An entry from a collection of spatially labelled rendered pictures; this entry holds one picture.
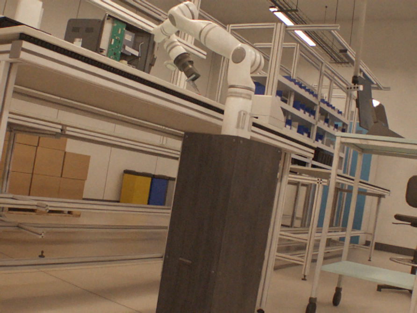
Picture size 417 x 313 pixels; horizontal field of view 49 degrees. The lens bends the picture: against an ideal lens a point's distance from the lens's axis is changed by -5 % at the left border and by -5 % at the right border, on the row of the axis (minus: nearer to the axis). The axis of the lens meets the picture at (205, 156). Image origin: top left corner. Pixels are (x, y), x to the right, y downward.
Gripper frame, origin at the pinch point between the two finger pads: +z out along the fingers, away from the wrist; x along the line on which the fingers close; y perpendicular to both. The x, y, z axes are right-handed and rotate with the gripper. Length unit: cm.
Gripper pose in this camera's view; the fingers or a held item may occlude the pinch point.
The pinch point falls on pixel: (197, 91)
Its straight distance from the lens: 212.0
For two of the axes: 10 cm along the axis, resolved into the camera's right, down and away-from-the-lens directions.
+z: 5.3, 7.9, -3.1
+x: 3.9, 1.0, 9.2
